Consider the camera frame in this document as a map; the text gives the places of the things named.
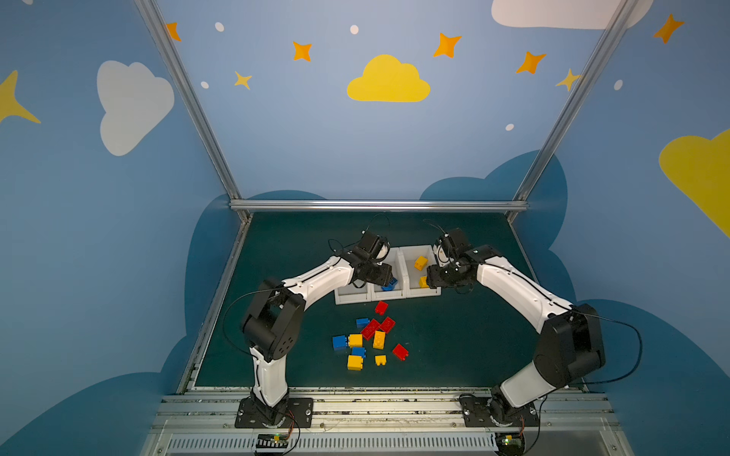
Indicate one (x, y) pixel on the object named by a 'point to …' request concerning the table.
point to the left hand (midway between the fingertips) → (385, 272)
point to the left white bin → (352, 294)
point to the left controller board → (272, 443)
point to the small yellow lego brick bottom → (380, 360)
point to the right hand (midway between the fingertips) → (439, 276)
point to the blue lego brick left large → (339, 343)
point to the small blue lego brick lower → (358, 351)
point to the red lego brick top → (381, 308)
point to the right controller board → (509, 444)
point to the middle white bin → (395, 260)
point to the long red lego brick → (370, 329)
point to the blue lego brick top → (391, 285)
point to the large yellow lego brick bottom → (355, 363)
